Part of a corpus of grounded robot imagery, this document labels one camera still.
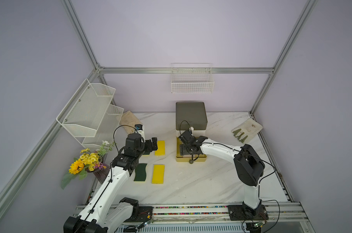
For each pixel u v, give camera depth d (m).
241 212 0.73
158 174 0.88
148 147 0.70
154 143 0.72
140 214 0.73
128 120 1.15
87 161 0.66
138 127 0.68
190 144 0.71
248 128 1.11
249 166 0.50
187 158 0.90
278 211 0.73
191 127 0.88
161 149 0.99
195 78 0.96
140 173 0.86
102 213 0.40
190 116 0.90
